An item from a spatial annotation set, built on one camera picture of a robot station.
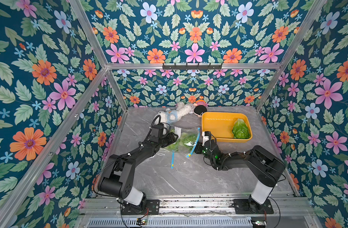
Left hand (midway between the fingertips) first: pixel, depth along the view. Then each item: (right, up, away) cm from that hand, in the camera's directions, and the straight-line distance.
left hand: (177, 136), depth 90 cm
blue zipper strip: (-3, -17, 0) cm, 17 cm away
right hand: (+12, -2, +2) cm, 12 cm away
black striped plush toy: (+17, +21, +22) cm, 35 cm away
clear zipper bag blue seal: (0, +3, +1) cm, 4 cm away
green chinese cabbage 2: (+5, -3, -6) cm, 8 cm away
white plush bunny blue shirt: (-4, +14, +10) cm, 17 cm away
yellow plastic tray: (+36, +6, +17) cm, 40 cm away
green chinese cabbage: (+42, +4, +3) cm, 42 cm away
